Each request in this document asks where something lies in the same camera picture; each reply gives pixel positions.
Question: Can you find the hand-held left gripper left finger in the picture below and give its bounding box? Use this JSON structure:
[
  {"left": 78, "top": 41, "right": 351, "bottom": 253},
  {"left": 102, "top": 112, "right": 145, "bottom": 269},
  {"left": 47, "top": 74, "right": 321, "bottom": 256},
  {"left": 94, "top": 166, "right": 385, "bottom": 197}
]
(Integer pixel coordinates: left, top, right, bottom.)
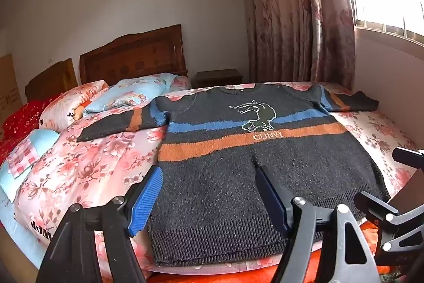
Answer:
[{"left": 36, "top": 166, "right": 164, "bottom": 283}]

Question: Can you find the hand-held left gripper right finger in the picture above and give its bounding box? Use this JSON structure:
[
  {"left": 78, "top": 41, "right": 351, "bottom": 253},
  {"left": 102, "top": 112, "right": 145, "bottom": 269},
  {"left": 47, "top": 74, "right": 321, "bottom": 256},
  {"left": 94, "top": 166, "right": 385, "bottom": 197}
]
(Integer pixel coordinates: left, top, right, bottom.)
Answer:
[{"left": 254, "top": 165, "right": 380, "bottom": 283}]

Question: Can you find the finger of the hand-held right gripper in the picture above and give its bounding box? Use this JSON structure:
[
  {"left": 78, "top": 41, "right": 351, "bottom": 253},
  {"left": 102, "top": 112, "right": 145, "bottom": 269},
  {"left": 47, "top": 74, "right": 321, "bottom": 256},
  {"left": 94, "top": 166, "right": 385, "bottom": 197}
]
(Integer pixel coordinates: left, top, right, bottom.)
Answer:
[
  {"left": 392, "top": 146, "right": 424, "bottom": 172},
  {"left": 354, "top": 192, "right": 424, "bottom": 259}
]

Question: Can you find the dark striped knit sweater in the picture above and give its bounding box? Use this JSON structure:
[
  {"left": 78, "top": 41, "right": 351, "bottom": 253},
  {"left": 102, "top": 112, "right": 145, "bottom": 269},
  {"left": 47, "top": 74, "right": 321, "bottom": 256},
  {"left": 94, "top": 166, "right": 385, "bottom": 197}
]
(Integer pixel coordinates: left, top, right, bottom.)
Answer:
[{"left": 76, "top": 82, "right": 391, "bottom": 265}]

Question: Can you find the pink floral quilt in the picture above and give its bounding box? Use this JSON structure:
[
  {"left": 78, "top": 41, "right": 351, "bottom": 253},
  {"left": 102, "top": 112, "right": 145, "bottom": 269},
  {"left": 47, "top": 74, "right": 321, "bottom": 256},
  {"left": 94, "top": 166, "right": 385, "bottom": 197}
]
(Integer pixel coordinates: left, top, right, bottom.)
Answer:
[{"left": 13, "top": 81, "right": 421, "bottom": 280}]

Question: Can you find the light blue floral pillow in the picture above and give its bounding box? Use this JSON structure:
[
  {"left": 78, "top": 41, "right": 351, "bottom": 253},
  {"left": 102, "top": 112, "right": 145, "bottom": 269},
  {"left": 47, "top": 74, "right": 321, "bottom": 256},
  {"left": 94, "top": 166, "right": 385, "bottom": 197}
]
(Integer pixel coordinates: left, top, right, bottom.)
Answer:
[{"left": 83, "top": 72, "right": 193, "bottom": 114}]

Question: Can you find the pink floral pillow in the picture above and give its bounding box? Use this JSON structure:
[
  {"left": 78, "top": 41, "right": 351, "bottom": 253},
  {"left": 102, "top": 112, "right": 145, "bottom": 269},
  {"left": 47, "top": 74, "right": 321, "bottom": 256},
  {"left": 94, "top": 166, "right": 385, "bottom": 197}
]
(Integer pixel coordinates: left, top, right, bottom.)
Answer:
[{"left": 39, "top": 80, "right": 110, "bottom": 133}]

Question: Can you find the light blue checked cloth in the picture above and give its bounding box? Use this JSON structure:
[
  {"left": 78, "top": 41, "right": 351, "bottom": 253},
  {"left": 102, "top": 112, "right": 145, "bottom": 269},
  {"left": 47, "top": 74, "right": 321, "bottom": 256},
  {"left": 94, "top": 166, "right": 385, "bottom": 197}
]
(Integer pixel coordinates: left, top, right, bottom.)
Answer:
[{"left": 0, "top": 129, "right": 62, "bottom": 204}]

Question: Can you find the light blue bed sheet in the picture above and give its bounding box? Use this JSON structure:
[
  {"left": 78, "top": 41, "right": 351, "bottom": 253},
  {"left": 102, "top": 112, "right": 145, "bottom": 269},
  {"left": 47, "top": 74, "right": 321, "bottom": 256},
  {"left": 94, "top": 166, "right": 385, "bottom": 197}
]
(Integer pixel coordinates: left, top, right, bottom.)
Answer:
[{"left": 0, "top": 157, "right": 50, "bottom": 265}]

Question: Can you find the dark wooden nightstand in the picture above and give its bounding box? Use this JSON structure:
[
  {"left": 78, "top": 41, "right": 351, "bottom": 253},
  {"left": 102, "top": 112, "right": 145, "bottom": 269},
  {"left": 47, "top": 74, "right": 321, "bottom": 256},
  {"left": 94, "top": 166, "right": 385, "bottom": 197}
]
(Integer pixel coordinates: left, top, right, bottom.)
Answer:
[{"left": 194, "top": 68, "right": 244, "bottom": 89}]

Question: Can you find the large wooden headboard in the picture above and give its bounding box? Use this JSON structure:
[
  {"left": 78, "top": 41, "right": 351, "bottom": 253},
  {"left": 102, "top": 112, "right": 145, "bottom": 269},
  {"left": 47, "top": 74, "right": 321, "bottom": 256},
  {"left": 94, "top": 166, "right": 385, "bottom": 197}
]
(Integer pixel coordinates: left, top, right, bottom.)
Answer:
[{"left": 79, "top": 24, "right": 189, "bottom": 86}]

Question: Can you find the red blanket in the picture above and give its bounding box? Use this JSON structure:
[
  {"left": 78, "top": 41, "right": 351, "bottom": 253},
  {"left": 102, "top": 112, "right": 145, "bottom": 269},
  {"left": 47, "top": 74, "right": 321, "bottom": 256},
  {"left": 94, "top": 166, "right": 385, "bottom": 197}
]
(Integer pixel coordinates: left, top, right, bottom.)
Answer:
[{"left": 0, "top": 94, "right": 63, "bottom": 164}]

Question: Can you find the small wooden headboard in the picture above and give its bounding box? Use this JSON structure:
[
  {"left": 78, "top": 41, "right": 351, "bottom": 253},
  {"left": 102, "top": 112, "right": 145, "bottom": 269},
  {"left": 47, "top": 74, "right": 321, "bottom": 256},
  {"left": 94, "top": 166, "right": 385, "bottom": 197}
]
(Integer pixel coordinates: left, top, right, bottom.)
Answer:
[{"left": 25, "top": 58, "right": 79, "bottom": 103}]

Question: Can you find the cardboard sheet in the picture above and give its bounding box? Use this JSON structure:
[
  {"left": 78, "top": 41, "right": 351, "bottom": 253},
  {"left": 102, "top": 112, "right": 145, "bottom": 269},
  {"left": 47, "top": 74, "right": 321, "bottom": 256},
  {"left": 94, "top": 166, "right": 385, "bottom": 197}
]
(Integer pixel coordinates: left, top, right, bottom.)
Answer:
[{"left": 0, "top": 54, "right": 23, "bottom": 128}]

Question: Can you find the floral curtain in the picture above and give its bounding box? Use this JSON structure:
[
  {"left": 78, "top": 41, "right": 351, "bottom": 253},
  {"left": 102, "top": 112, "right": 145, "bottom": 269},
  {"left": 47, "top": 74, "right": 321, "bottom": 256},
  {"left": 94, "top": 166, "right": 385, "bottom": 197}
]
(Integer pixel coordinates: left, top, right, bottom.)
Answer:
[{"left": 235, "top": 0, "right": 356, "bottom": 89}]

